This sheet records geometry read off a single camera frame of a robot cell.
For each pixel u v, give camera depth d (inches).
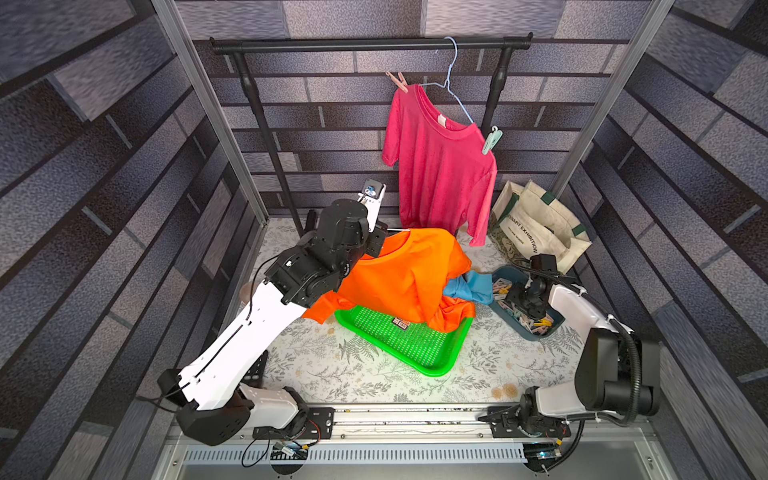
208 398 14.3
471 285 36.0
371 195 19.5
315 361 33.3
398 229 27.8
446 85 25.8
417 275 31.5
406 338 34.6
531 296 27.3
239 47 22.8
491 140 24.0
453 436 28.7
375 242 21.3
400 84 30.6
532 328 35.1
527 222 35.8
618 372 36.8
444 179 31.5
